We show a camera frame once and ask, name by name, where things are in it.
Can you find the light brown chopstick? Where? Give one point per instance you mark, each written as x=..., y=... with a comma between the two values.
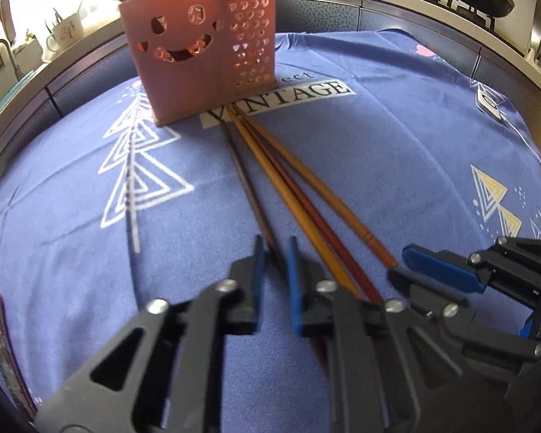
x=279, y=189

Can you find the dark brown chopstick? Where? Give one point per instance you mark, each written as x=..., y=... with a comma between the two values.
x=248, y=180

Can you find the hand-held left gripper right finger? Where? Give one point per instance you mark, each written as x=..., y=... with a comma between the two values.
x=294, y=288

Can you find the white mug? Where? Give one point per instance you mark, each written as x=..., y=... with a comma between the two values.
x=67, y=31

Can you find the white button device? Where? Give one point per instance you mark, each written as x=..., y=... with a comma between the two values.
x=489, y=103

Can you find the blue plastic basin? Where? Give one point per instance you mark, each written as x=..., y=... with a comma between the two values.
x=9, y=94

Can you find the ribbed-end brown chopstick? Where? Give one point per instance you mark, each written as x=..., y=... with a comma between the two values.
x=342, y=212

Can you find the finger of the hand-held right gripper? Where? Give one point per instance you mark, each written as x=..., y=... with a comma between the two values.
x=437, y=265
x=428, y=289

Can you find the reddish brown chopstick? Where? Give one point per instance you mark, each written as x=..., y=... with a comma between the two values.
x=315, y=216

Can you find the pink plastic utensil holder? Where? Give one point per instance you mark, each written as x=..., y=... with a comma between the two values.
x=180, y=85

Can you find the steel kitchen faucet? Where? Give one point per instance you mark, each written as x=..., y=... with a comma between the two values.
x=6, y=52

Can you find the blue printed tablecloth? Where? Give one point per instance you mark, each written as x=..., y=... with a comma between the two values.
x=387, y=167

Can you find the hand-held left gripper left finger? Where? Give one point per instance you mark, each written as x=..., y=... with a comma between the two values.
x=260, y=275

